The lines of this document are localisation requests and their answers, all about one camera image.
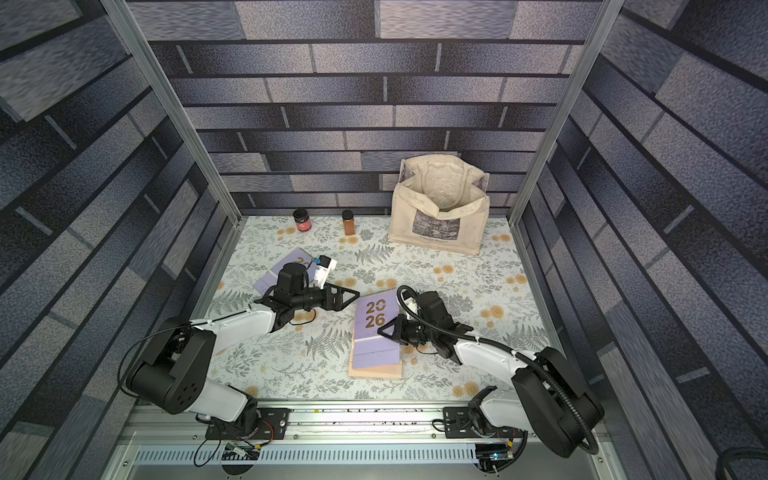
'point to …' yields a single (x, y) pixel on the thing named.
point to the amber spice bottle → (349, 222)
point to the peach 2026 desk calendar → (379, 371)
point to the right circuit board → (494, 451)
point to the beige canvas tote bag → (441, 201)
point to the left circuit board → (236, 452)
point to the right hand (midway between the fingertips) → (377, 330)
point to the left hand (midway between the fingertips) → (351, 291)
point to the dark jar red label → (302, 220)
